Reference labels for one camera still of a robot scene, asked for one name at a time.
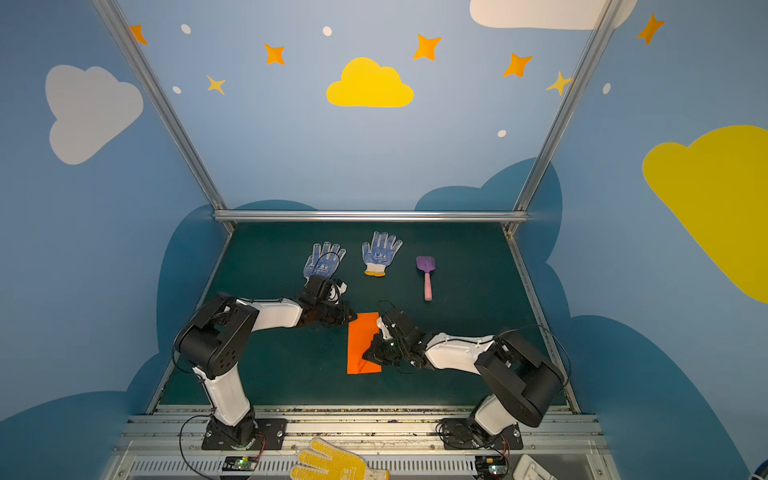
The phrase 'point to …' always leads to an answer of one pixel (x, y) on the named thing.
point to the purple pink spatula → (426, 264)
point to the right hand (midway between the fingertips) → (361, 354)
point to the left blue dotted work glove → (323, 262)
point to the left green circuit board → (240, 463)
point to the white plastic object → (527, 469)
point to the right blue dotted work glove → (382, 251)
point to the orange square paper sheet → (360, 334)
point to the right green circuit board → (491, 465)
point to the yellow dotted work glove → (333, 464)
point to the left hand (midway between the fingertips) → (358, 317)
